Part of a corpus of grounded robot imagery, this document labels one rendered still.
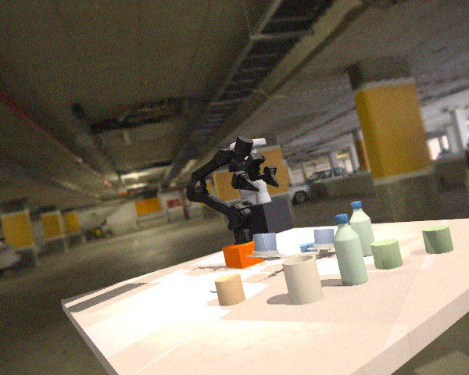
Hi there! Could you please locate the light blue block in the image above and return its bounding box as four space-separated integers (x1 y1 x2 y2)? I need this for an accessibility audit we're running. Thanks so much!
300 242 317 254

